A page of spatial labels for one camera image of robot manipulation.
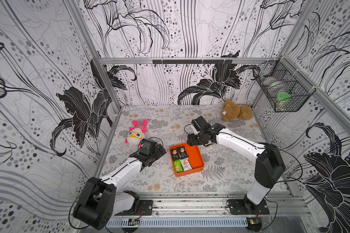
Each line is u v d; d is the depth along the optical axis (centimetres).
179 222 76
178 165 84
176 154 89
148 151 67
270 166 45
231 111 104
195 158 90
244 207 64
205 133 63
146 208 73
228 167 87
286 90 80
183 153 90
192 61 88
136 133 93
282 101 80
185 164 85
